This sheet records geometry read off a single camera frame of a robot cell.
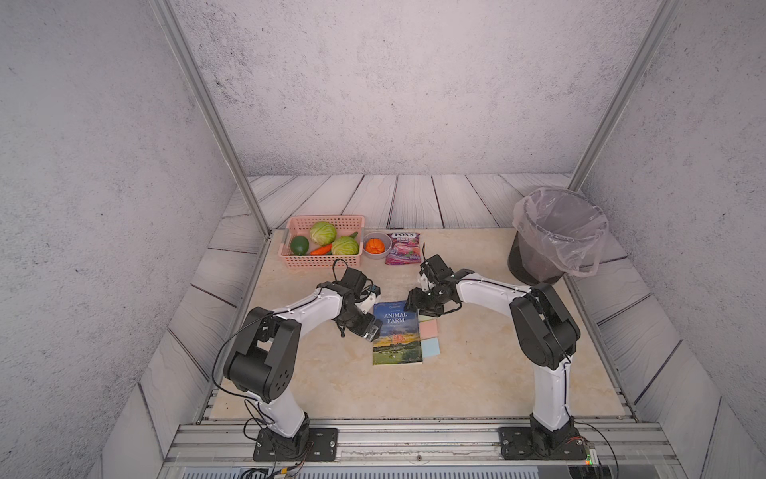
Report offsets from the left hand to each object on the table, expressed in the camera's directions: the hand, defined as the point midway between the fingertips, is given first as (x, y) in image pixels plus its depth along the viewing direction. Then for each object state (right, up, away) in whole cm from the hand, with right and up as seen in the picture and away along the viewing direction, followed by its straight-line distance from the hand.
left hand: (370, 328), depth 91 cm
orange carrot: (-20, +24, +20) cm, 37 cm away
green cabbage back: (-19, +30, +20) cm, 41 cm away
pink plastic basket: (-30, +34, +27) cm, 53 cm away
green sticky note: (+17, +3, +2) cm, 17 cm away
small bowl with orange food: (+1, +25, +16) cm, 30 cm away
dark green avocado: (-28, +26, +20) cm, 43 cm away
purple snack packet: (+11, +24, +20) cm, 33 cm away
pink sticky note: (+17, 0, 0) cm, 17 cm away
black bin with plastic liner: (+61, +30, +8) cm, 69 cm away
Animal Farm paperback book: (+9, -3, 0) cm, 9 cm away
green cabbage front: (-10, +25, +16) cm, 31 cm away
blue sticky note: (+18, -5, -2) cm, 19 cm away
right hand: (+12, +5, +3) cm, 14 cm away
